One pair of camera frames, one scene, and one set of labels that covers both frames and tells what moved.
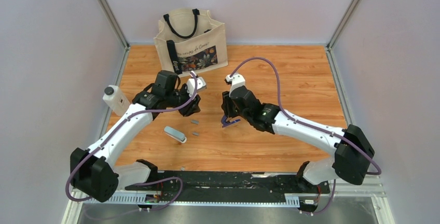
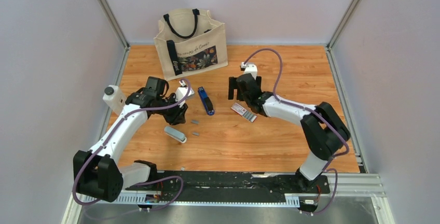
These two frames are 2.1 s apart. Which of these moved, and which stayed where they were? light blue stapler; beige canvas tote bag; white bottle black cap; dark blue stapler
Moved: dark blue stapler
Stayed: beige canvas tote bag; light blue stapler; white bottle black cap
